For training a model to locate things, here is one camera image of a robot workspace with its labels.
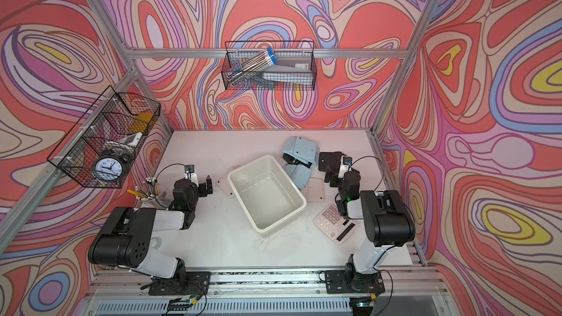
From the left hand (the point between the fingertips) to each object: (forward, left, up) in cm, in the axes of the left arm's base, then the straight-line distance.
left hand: (199, 177), depth 93 cm
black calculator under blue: (+12, -41, -4) cm, 43 cm away
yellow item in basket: (+7, +16, +25) cm, 30 cm away
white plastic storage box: (-4, -29, -9) cm, 31 cm away
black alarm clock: (-12, +18, +23) cm, 32 cm away
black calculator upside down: (+12, -60, -5) cm, 61 cm away
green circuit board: (-44, -1, -10) cm, 45 cm away
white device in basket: (-1, +15, +25) cm, 29 cm away
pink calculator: (-3, -50, -6) cm, 51 cm away
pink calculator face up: (-19, -56, -5) cm, 60 cm away
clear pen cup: (-10, +14, +6) cm, 19 cm away
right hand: (+4, -61, -1) cm, 62 cm away
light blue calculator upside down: (+16, -46, -1) cm, 49 cm away
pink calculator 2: (-1, -10, -5) cm, 11 cm away
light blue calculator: (+2, -44, -1) cm, 44 cm away
